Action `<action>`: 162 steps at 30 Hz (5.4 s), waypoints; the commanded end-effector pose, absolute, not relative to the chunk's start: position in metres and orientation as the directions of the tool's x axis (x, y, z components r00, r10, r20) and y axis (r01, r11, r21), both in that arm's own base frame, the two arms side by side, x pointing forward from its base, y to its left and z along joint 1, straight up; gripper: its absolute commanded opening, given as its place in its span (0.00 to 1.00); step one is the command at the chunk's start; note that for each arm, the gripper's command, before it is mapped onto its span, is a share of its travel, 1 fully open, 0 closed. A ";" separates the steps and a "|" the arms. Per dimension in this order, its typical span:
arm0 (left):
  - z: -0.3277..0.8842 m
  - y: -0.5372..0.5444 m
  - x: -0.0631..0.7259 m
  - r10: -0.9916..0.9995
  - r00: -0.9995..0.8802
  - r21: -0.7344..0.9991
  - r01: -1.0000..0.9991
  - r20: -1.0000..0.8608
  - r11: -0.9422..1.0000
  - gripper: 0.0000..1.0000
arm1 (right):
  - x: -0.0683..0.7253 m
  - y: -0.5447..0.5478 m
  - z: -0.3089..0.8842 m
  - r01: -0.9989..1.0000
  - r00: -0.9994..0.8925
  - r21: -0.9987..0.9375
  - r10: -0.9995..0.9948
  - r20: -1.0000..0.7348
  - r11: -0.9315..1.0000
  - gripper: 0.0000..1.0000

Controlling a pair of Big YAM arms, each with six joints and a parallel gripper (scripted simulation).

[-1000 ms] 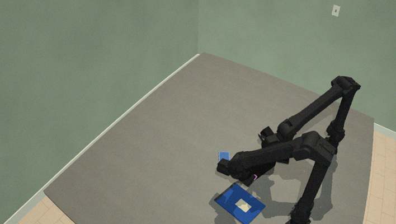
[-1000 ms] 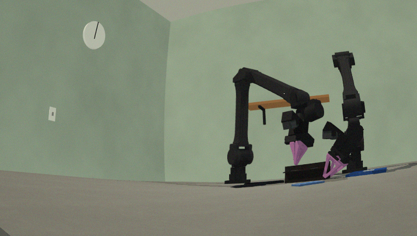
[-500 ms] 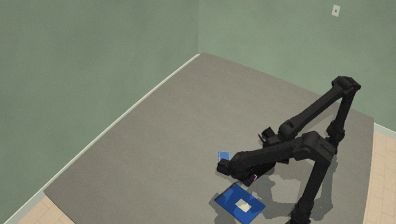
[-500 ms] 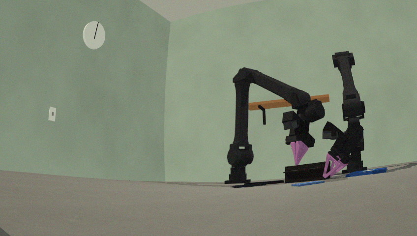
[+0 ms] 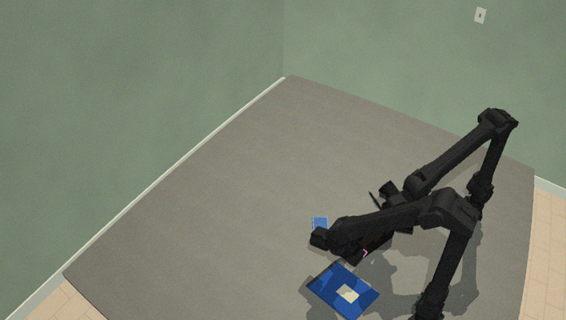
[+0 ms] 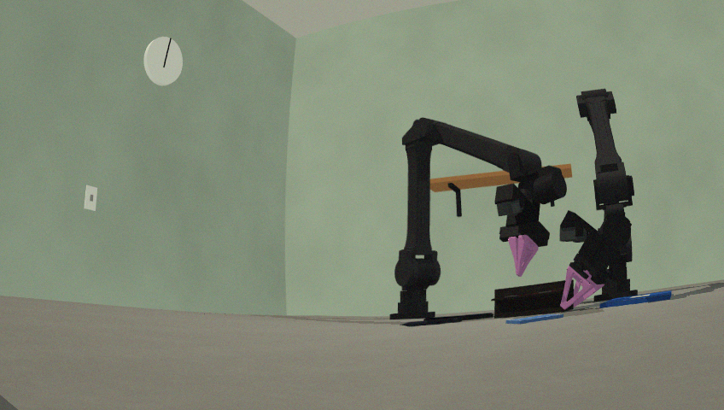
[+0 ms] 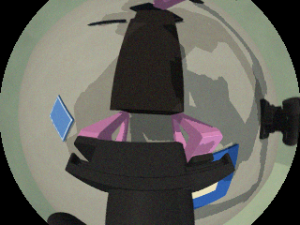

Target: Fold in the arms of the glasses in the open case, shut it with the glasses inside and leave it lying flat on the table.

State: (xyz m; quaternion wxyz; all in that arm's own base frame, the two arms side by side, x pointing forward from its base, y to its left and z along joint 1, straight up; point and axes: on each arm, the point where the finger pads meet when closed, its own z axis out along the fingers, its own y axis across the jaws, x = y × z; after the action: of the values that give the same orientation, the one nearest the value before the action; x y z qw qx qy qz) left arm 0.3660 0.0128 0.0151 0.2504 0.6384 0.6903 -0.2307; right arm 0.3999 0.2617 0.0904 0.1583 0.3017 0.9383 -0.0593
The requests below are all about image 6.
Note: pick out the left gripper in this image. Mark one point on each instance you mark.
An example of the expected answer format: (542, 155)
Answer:
(599, 274)

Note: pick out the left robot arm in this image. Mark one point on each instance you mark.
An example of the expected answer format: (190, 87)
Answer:
(612, 187)

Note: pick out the red glasses case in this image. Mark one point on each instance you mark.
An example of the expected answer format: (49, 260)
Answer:
(522, 300)

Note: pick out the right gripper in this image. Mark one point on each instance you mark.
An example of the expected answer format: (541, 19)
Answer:
(521, 242)

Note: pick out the blue notebook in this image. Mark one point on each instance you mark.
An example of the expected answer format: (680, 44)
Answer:
(648, 298)

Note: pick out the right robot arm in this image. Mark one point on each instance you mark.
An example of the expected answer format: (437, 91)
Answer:
(539, 186)

